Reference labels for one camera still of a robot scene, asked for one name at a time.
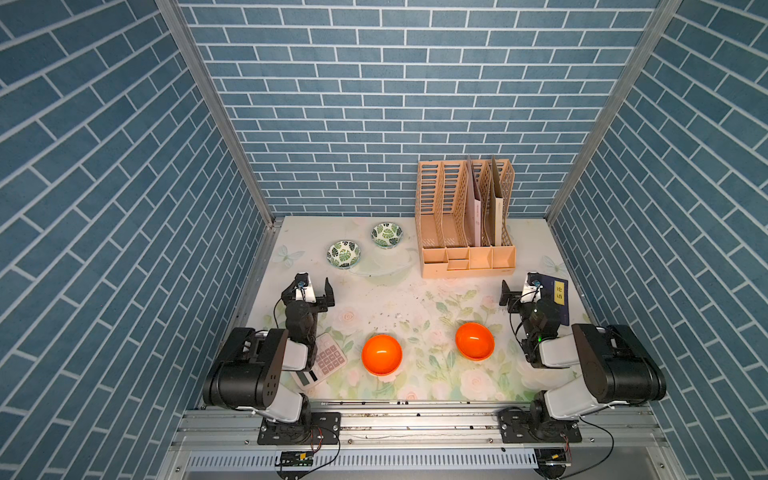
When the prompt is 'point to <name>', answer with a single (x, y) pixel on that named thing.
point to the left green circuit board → (295, 459)
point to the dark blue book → (554, 290)
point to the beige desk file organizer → (462, 211)
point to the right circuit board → (551, 462)
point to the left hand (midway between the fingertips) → (318, 279)
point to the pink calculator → (330, 359)
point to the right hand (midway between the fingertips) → (524, 282)
